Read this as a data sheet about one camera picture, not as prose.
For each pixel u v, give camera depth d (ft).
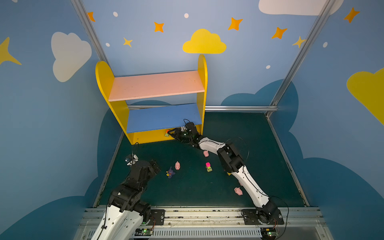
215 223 2.40
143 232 2.31
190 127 2.83
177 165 2.97
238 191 2.69
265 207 2.13
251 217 2.43
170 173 2.79
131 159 2.12
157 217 2.45
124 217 1.54
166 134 3.35
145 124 3.08
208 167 2.96
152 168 1.85
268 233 2.34
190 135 2.90
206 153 3.16
